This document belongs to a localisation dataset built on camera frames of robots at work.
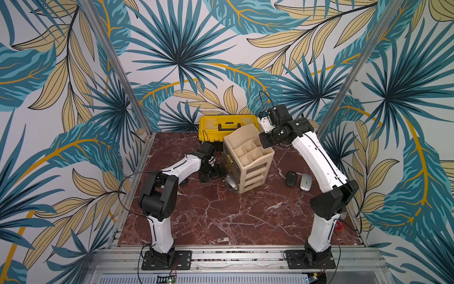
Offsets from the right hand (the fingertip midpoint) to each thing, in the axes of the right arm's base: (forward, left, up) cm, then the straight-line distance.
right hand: (264, 138), depth 81 cm
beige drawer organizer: (-9, +9, -4) cm, 13 cm away
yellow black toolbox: (+17, +24, -9) cm, 31 cm away
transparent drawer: (-9, +15, -23) cm, 29 cm away
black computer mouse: (-6, -18, -26) cm, 32 cm away
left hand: (-8, +22, -21) cm, 31 cm away
